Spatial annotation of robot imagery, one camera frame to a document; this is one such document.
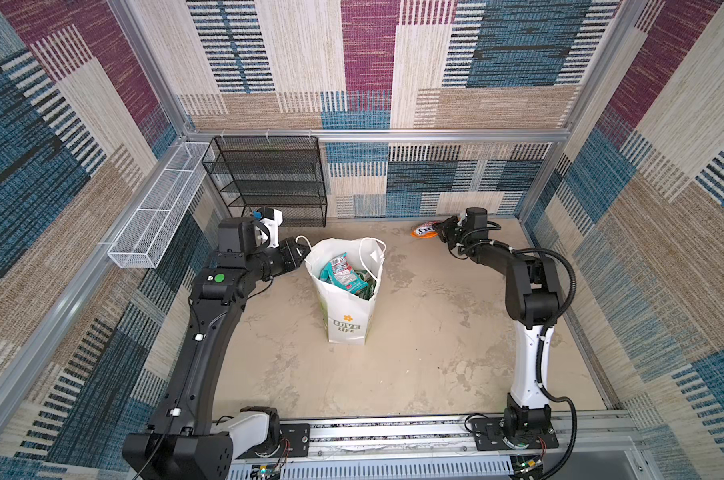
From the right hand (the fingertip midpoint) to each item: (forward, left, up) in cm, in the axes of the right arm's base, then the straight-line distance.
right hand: (430, 224), depth 105 cm
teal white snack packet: (-22, +30, +5) cm, 38 cm away
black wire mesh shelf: (+18, +51, +10) cm, 55 cm away
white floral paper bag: (-37, +28, +6) cm, 47 cm away
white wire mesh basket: (-10, +89, +8) cm, 90 cm away
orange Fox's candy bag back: (-1, +2, -2) cm, 3 cm away
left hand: (-27, +35, +23) cm, 50 cm away
